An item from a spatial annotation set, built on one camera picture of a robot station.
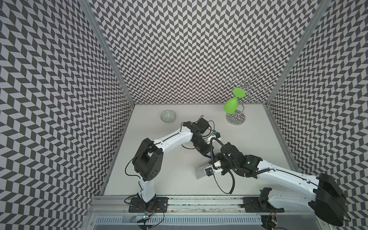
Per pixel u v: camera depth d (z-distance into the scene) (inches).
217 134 29.7
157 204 28.2
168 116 42.7
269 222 25.8
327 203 15.0
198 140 27.2
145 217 26.2
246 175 21.7
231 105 33.6
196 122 27.4
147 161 18.4
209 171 25.2
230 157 22.9
